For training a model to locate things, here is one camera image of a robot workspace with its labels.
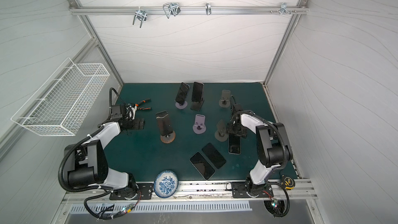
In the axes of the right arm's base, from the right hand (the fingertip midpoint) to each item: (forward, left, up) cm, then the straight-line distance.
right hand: (237, 130), depth 94 cm
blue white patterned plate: (-32, +38, +1) cm, 49 cm away
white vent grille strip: (-42, +58, 0) cm, 72 cm away
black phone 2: (+19, +35, +12) cm, 42 cm away
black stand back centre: (+19, +26, -1) cm, 32 cm away
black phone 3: (+22, +25, +10) cm, 35 cm away
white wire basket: (-10, +84, +33) cm, 91 cm away
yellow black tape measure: (-28, -22, +1) cm, 36 cm away
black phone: (-9, +2, 0) cm, 9 cm away
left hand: (+1, +60, +7) cm, 61 cm away
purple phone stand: (-1, +23, +3) cm, 23 cm away
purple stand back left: (+17, +37, -1) cm, 41 cm away
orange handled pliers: (+13, +63, +2) cm, 64 cm away
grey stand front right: (-5, +10, +4) cm, 12 cm away
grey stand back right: (+22, +7, 0) cm, 23 cm away
